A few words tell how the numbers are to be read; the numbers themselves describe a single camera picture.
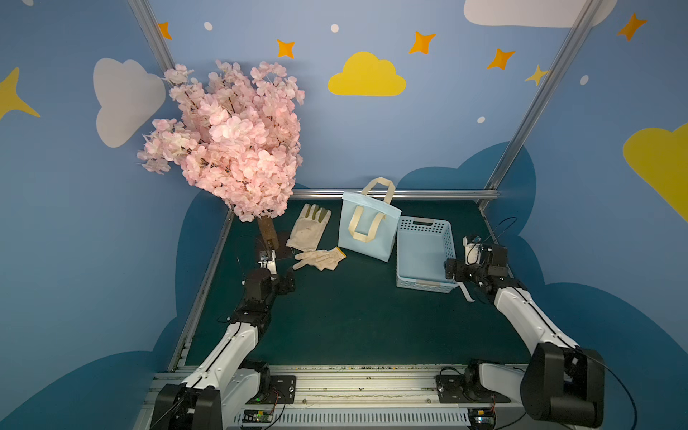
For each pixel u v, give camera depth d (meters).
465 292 0.88
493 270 0.66
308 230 1.11
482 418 0.73
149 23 0.70
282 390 0.74
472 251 0.76
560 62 0.79
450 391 0.74
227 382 0.49
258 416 0.72
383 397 0.73
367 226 0.88
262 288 0.64
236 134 0.49
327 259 1.01
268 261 0.73
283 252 1.04
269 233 0.96
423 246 1.10
